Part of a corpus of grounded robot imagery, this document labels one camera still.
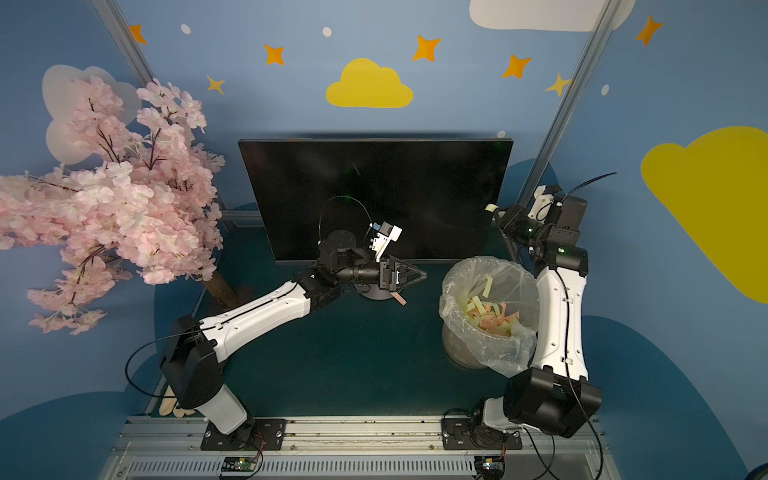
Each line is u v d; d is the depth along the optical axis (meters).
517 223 0.64
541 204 0.65
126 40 0.72
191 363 0.43
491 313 0.89
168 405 0.79
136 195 0.48
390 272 0.61
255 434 0.72
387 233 0.64
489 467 0.73
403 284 0.61
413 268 0.62
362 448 0.73
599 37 0.73
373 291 1.01
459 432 0.75
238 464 0.72
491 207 0.75
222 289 0.90
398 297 1.01
